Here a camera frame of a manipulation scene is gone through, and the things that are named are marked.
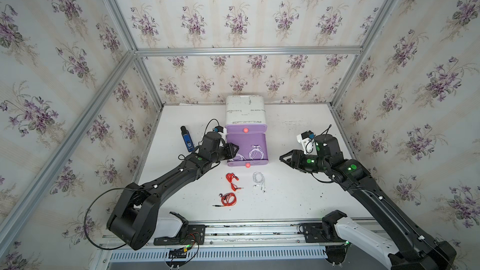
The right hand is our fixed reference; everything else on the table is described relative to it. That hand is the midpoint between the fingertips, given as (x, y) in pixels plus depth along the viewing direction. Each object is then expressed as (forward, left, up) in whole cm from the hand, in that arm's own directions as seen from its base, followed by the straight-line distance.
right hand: (285, 160), depth 72 cm
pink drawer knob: (+3, +15, -12) cm, 19 cm away
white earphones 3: (+1, +9, -20) cm, 22 cm away
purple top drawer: (+17, +13, -1) cm, 21 cm away
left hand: (+9, +18, -7) cm, 21 cm away
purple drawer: (+15, +16, -10) cm, 24 cm away
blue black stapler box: (+20, +47, -16) cm, 53 cm away
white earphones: (+13, +10, -12) cm, 21 cm away
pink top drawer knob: (+16, +16, -1) cm, 22 cm away
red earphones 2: (-10, +23, -20) cm, 32 cm away
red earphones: (+1, +23, -20) cm, 31 cm away
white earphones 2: (+9, +18, -13) cm, 24 cm away
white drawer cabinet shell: (+26, +16, +1) cm, 31 cm away
